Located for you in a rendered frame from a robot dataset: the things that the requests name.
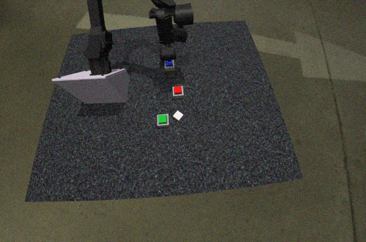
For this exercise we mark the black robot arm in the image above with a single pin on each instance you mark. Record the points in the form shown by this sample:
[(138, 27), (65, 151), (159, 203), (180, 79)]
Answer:
[(100, 40)]

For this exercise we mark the blue button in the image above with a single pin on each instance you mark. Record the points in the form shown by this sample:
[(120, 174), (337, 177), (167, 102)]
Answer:
[(169, 65)]

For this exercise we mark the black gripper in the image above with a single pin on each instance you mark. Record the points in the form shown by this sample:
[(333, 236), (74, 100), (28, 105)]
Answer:
[(168, 53)]

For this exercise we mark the green button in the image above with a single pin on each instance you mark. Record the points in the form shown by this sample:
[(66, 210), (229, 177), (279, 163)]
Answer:
[(162, 120)]

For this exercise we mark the red button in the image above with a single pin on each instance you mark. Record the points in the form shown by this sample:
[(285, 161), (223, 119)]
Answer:
[(178, 92)]

